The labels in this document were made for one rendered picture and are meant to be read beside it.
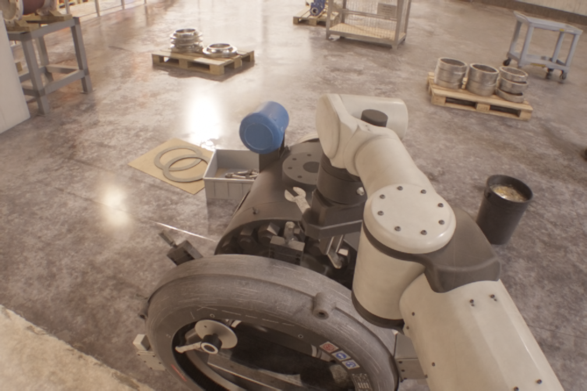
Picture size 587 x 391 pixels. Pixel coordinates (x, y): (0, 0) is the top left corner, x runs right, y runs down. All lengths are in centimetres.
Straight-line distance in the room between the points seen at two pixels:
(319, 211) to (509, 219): 212
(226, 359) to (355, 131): 77
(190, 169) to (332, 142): 268
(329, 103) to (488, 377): 38
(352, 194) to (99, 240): 220
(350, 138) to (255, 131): 100
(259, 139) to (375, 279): 117
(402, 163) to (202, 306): 66
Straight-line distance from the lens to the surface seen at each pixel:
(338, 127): 49
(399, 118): 56
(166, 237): 106
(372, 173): 44
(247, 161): 304
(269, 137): 146
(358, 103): 55
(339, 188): 58
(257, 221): 122
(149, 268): 236
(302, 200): 81
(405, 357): 102
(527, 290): 259
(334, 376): 115
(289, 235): 89
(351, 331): 92
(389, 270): 33
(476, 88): 496
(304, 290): 88
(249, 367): 109
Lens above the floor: 164
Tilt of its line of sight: 36 degrees down
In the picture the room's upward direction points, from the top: 3 degrees clockwise
